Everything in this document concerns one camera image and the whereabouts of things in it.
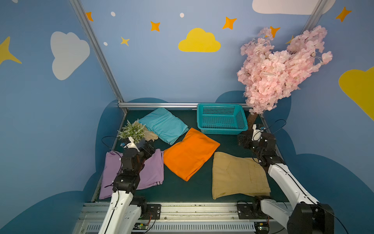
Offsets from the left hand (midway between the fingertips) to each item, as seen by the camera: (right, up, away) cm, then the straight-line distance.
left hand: (148, 142), depth 77 cm
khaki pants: (+49, -21, +9) cm, 54 cm away
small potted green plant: (-10, +6, +10) cm, 15 cm away
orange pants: (+20, -13, +16) cm, 29 cm away
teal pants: (+4, +9, +32) cm, 33 cm away
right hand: (+56, +3, +8) cm, 57 cm away
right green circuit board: (+59, -43, -4) cm, 74 cm away
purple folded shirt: (0, -21, +7) cm, 22 cm away
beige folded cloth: (-6, +1, +28) cm, 28 cm away
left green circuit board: (-2, -42, -5) cm, 42 cm away
